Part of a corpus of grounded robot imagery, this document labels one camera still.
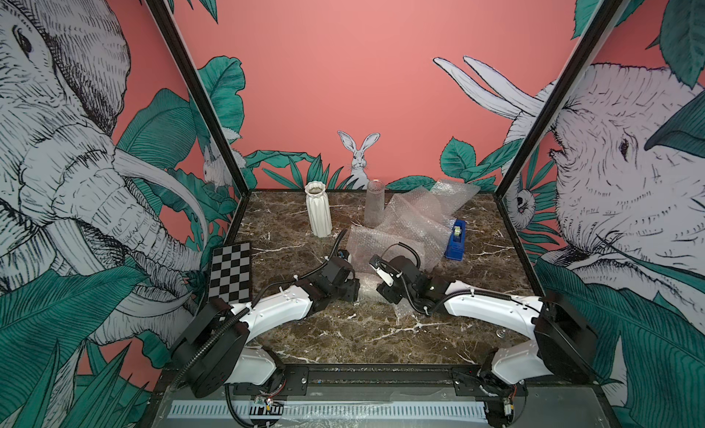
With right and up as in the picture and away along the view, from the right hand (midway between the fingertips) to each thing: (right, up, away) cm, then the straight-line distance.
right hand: (383, 272), depth 85 cm
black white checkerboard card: (-52, -2, +8) cm, 53 cm away
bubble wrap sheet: (-6, +7, +17) cm, 20 cm away
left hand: (-9, -3, +2) cm, 10 cm away
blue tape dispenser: (+28, +9, +14) cm, 32 cm away
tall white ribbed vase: (-22, +20, +7) cm, 31 cm away
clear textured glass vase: (-2, +23, +16) cm, 28 cm away
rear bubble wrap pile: (+16, +17, +19) cm, 30 cm away
